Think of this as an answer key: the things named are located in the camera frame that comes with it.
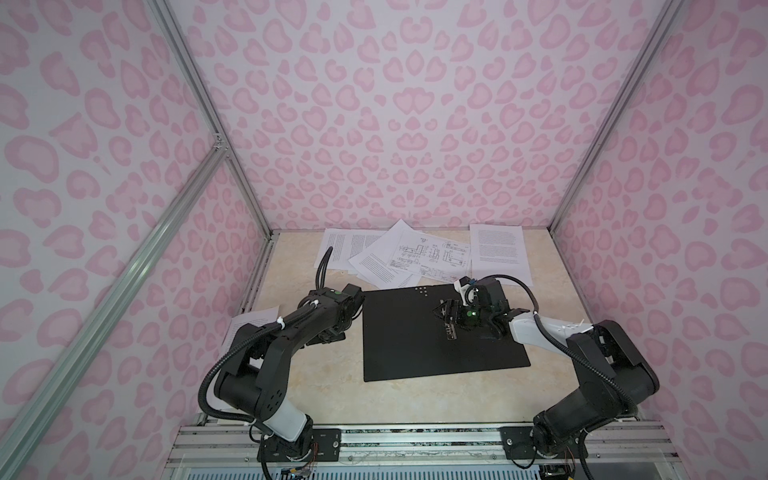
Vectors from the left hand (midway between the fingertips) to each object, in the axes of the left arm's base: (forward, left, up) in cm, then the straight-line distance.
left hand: (317, 333), depth 86 cm
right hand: (+5, -36, +2) cm, 36 cm away
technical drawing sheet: (+31, -39, -6) cm, 51 cm away
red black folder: (+1, -25, -7) cm, 26 cm away
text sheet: (+41, -4, -7) cm, 42 cm away
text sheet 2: (+36, -63, -7) cm, 73 cm away
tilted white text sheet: (+31, -14, -7) cm, 35 cm away
